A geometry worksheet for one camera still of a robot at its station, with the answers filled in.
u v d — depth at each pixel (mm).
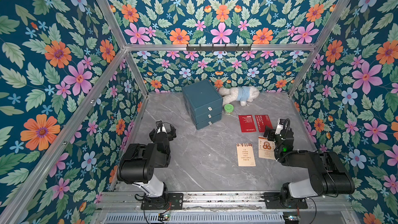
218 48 926
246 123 1023
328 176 448
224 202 749
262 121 1043
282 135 730
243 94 1077
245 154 885
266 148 910
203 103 849
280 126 804
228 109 1045
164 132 761
